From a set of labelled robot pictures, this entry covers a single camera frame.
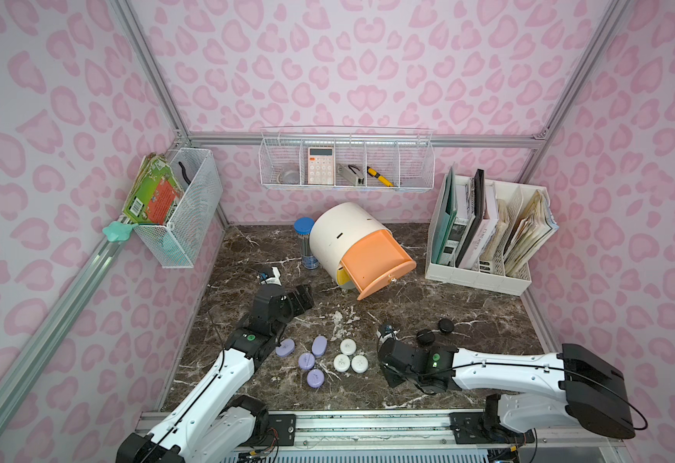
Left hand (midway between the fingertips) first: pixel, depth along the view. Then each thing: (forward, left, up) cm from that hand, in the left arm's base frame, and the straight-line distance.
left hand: (299, 285), depth 81 cm
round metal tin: (+33, +5, +12) cm, 36 cm away
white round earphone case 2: (-17, -12, -15) cm, 25 cm away
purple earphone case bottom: (-21, -5, -15) cm, 26 cm away
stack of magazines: (+15, -68, +6) cm, 70 cm away
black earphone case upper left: (-9, -37, -16) cm, 41 cm away
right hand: (-17, -24, -14) cm, 33 cm away
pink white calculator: (+38, -5, +13) cm, 40 cm away
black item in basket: (+31, +36, +17) cm, 50 cm away
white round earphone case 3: (-17, -17, -15) cm, 28 cm away
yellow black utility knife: (+37, -24, +9) cm, 45 cm away
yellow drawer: (+4, -12, -1) cm, 13 cm away
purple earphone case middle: (-16, -2, -16) cm, 22 cm away
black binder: (+26, -54, +12) cm, 61 cm away
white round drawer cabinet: (+19, -10, +4) cm, 22 cm away
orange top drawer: (+7, -22, +2) cm, 23 cm away
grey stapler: (+30, -16, +14) cm, 37 cm away
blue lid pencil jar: (+21, 0, +2) cm, 21 cm away
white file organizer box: (+10, -61, -10) cm, 62 cm away
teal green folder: (+15, -42, +12) cm, 46 cm away
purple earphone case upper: (-11, -5, -15) cm, 20 cm away
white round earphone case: (-12, -14, -16) cm, 24 cm away
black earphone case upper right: (-5, -44, -16) cm, 47 cm away
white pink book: (+16, -56, +5) cm, 59 cm away
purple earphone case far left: (-12, +4, -15) cm, 20 cm away
